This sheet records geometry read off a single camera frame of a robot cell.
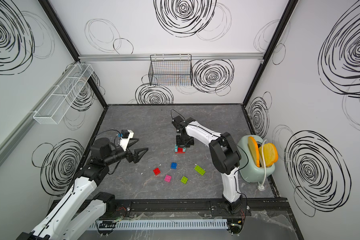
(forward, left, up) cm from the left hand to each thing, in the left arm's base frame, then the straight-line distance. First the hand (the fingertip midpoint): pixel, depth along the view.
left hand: (141, 144), depth 74 cm
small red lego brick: (-6, -6, -19) cm, 21 cm away
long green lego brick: (-4, -31, -20) cm, 37 cm away
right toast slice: (-4, -63, +1) cm, 63 cm away
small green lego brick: (-10, -22, -20) cm, 31 cm away
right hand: (+8, -21, -16) cm, 28 cm away
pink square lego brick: (-10, -13, -20) cm, 25 cm away
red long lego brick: (+7, -19, -20) cm, 28 cm away
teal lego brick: (+6, -16, -15) cm, 23 cm away
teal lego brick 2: (+6, -22, -15) cm, 27 cm away
